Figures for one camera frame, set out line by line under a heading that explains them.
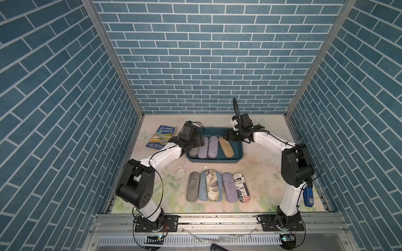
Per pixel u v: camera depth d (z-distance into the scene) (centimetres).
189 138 69
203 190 81
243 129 75
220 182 85
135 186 45
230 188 82
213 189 79
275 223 74
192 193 80
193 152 96
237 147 101
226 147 99
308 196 80
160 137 104
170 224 74
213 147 98
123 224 75
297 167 51
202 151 96
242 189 82
